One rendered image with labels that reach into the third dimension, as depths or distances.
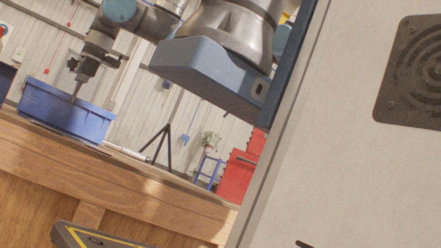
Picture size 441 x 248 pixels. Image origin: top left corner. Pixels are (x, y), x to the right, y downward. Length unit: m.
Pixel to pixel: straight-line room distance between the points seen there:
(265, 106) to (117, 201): 0.55
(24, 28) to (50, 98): 10.02
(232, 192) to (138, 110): 7.69
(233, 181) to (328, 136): 3.35
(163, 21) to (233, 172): 2.73
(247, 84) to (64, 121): 0.74
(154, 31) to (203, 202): 0.51
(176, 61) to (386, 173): 0.40
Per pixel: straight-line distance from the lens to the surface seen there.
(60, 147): 1.06
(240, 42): 0.67
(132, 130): 11.19
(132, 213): 1.14
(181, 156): 11.56
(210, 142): 10.76
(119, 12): 1.17
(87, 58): 1.25
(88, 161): 1.08
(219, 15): 0.70
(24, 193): 1.10
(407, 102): 0.43
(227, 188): 3.80
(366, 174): 0.42
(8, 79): 1.25
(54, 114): 1.30
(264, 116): 0.70
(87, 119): 1.31
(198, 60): 0.64
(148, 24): 1.19
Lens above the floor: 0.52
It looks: 8 degrees up
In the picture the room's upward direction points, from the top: 22 degrees clockwise
